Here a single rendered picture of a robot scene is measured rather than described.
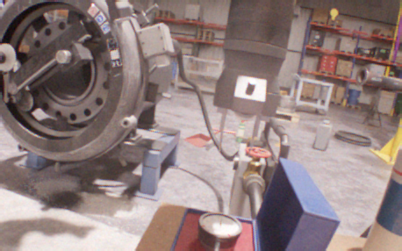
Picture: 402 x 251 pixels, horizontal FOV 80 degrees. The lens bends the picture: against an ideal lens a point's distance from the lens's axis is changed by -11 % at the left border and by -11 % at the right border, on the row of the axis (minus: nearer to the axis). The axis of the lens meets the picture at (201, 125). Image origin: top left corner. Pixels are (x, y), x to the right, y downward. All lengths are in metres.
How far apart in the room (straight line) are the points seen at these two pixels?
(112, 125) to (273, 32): 0.81
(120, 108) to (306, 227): 0.83
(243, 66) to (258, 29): 0.04
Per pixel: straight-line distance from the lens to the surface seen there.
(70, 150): 1.14
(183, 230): 0.40
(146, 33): 0.99
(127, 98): 0.98
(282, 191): 0.42
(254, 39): 0.29
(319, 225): 0.27
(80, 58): 0.98
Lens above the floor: 0.70
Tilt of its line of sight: 12 degrees down
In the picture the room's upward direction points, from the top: 9 degrees clockwise
